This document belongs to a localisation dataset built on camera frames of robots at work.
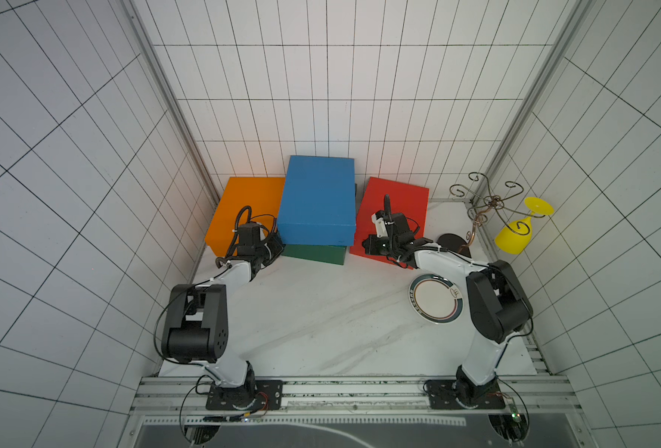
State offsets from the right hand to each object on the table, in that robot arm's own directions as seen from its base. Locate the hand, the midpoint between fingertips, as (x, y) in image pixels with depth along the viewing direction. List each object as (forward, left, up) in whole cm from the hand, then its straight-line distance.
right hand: (365, 236), depth 95 cm
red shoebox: (+24, -16, -4) cm, 30 cm away
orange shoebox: (+24, +43, -4) cm, 50 cm away
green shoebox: (-2, +12, -9) cm, 15 cm away
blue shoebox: (+2, +16, +14) cm, 21 cm away
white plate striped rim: (-17, -24, -10) cm, 31 cm away
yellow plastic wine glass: (-7, -43, +11) cm, 45 cm away
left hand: (-4, +28, 0) cm, 28 cm away
